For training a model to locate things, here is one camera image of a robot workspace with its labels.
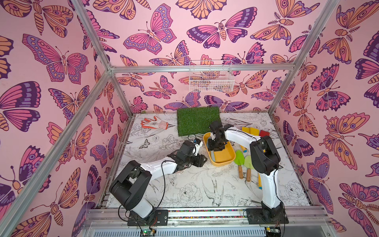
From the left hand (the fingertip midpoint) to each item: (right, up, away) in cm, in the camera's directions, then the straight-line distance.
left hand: (205, 157), depth 88 cm
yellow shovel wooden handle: (+32, +16, +20) cm, 41 cm away
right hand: (+2, +3, +9) cm, 10 cm away
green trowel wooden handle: (+21, -9, 0) cm, 23 cm away
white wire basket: (+6, +51, +8) cm, 52 cm away
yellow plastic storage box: (+11, -1, +3) cm, 11 cm away
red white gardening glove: (-36, +20, +25) cm, 48 cm away
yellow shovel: (+38, +15, +21) cm, 46 cm away
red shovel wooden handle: (+44, +13, +20) cm, 50 cm away
